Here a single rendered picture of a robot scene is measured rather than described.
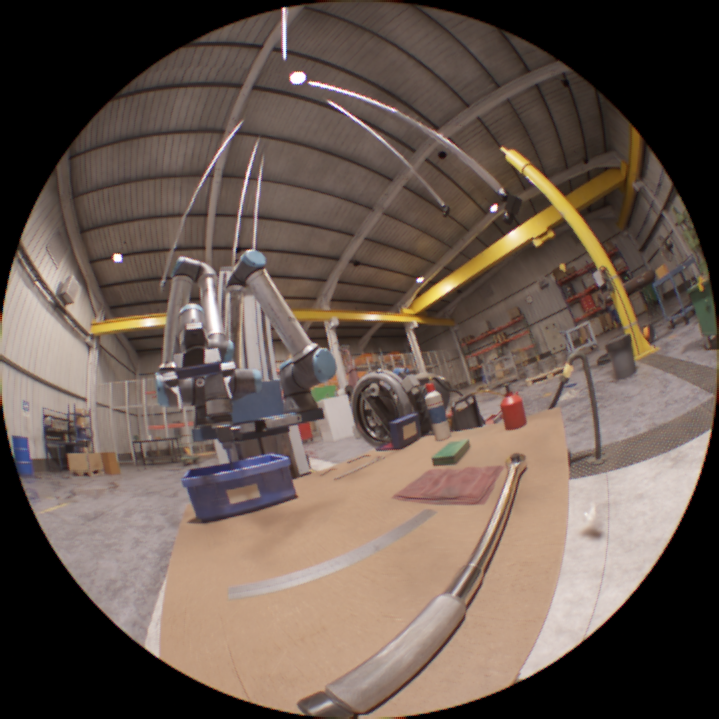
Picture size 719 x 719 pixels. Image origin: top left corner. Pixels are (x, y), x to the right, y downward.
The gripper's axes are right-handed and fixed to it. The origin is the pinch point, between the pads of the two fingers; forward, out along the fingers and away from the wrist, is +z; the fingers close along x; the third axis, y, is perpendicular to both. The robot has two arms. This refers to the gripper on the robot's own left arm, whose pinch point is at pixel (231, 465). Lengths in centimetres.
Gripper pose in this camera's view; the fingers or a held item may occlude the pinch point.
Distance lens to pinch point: 77.2
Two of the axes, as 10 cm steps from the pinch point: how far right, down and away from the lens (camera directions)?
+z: 2.5, 9.4, -2.2
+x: -6.1, 3.3, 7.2
